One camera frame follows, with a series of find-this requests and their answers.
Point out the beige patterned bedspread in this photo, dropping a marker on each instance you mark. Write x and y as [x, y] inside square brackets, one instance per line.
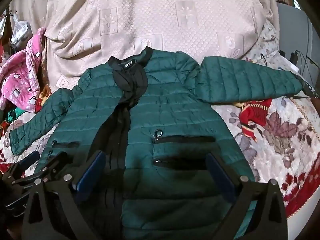
[150, 17]

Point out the clear plastic bag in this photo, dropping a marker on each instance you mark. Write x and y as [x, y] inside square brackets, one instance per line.
[19, 31]

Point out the pink penguin print cloth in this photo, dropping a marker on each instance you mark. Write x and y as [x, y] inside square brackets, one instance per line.
[20, 77]

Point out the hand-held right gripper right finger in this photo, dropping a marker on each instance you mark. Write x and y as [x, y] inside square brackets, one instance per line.
[221, 173]

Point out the red yellow patterned cloth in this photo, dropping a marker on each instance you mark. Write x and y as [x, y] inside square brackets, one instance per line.
[252, 116]

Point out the white mattress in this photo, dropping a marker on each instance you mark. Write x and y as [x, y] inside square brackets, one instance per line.
[298, 226]

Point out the floral fleece blanket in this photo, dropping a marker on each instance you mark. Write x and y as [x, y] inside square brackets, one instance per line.
[275, 140]

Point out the green puffer jacket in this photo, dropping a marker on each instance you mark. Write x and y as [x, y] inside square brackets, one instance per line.
[175, 120]

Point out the green cloth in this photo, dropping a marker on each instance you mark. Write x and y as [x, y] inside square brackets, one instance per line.
[12, 114]

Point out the orange yellow striped cloth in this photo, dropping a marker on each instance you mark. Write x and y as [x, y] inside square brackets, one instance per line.
[43, 97]

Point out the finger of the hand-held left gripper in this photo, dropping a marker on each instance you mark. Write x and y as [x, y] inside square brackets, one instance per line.
[56, 163]
[29, 158]

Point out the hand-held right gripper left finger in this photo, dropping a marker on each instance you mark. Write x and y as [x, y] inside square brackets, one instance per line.
[91, 171]

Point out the white cabinet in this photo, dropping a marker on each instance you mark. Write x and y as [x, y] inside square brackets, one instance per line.
[297, 35]

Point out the black charger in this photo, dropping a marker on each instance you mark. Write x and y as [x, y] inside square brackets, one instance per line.
[294, 57]

